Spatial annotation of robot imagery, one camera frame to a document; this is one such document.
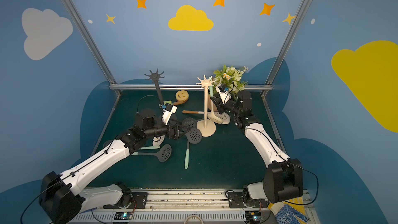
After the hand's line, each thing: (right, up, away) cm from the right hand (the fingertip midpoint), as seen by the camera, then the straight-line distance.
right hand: (216, 94), depth 79 cm
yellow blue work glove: (+34, -56, -8) cm, 66 cm away
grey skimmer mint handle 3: (-30, -34, +10) cm, 46 cm away
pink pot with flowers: (+10, +10, +10) cm, 17 cm away
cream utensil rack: (-4, -20, +22) cm, 31 cm away
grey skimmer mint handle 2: (-12, -24, +16) cm, 32 cm away
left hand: (-14, -16, -8) cm, 23 cm away
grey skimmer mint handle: (-17, -18, +22) cm, 33 cm away
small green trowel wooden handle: (-29, -4, +36) cm, 47 cm away
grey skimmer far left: (-62, -27, +9) cm, 69 cm away
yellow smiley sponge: (-22, +2, +37) cm, 43 cm away
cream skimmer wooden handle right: (+7, -13, +23) cm, 27 cm away
